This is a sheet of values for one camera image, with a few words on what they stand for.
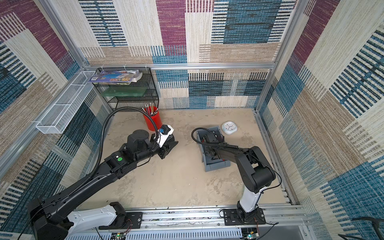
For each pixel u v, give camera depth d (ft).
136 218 2.44
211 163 2.82
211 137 2.55
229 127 3.48
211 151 2.36
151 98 3.78
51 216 1.26
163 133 1.89
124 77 2.68
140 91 3.38
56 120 2.33
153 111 3.30
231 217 2.40
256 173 1.58
